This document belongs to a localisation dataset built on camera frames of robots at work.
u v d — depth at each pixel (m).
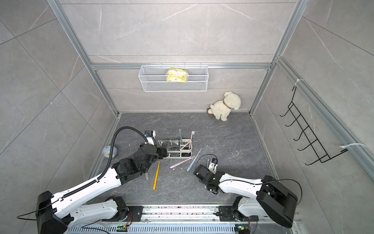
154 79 1.00
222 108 1.10
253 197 0.44
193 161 0.92
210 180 0.64
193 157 0.94
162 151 0.67
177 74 0.88
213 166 0.77
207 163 0.92
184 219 0.73
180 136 1.04
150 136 0.63
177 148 0.96
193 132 0.86
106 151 0.89
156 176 0.86
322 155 0.61
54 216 0.39
